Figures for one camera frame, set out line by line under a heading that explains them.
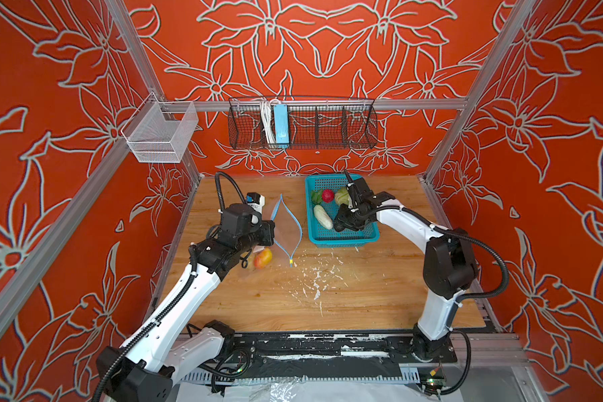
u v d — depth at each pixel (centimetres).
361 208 71
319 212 101
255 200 64
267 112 88
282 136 92
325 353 73
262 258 85
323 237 98
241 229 55
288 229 76
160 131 93
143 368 37
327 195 107
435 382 68
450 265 49
